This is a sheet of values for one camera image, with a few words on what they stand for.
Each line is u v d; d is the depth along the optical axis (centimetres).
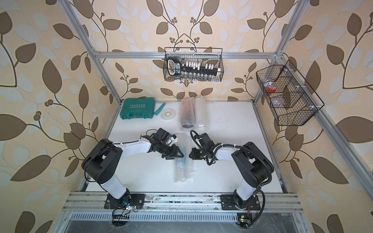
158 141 72
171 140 83
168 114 112
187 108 105
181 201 75
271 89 81
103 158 52
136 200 75
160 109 116
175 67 85
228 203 74
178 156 82
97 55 92
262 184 50
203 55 91
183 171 79
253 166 46
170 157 79
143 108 112
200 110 105
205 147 73
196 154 81
